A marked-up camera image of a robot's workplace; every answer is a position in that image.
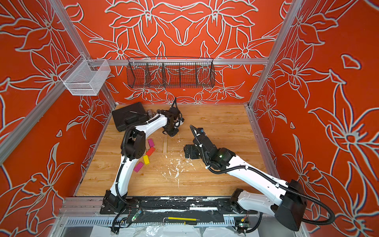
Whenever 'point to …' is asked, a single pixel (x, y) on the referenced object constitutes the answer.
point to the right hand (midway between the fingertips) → (189, 146)
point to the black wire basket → (170, 72)
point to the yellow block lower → (146, 160)
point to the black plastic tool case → (130, 115)
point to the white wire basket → (88, 77)
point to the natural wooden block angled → (165, 151)
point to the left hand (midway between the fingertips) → (172, 131)
